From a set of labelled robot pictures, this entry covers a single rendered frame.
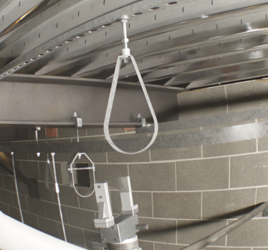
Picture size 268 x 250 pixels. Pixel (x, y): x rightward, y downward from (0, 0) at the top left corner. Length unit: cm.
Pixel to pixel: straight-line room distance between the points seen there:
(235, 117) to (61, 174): 197
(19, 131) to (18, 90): 207
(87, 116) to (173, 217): 95
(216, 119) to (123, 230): 95
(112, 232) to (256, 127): 46
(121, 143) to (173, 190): 115
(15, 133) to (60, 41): 267
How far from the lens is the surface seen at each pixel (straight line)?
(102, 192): 78
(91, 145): 137
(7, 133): 358
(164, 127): 184
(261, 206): 189
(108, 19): 88
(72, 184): 161
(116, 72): 84
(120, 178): 90
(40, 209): 371
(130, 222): 87
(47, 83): 169
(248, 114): 157
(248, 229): 211
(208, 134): 104
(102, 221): 77
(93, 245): 88
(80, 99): 180
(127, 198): 91
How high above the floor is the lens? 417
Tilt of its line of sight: 6 degrees up
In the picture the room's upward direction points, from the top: 4 degrees counter-clockwise
